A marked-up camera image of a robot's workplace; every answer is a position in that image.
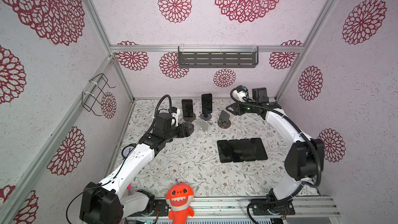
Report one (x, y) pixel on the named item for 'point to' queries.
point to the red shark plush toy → (179, 196)
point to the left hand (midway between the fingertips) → (187, 128)
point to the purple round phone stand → (189, 119)
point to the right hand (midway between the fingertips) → (230, 104)
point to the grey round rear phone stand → (205, 116)
